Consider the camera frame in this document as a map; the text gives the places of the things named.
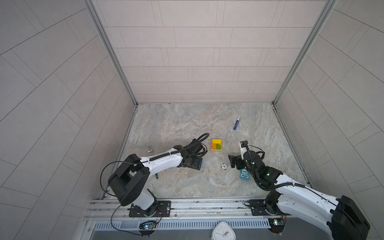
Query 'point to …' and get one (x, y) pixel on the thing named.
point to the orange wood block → (214, 146)
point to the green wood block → (218, 146)
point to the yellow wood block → (218, 141)
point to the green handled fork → (150, 150)
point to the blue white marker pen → (237, 122)
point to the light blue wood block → (203, 162)
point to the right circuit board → (277, 225)
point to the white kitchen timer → (223, 231)
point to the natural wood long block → (216, 150)
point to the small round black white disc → (224, 166)
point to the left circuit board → (147, 225)
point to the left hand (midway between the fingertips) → (198, 162)
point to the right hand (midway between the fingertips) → (234, 155)
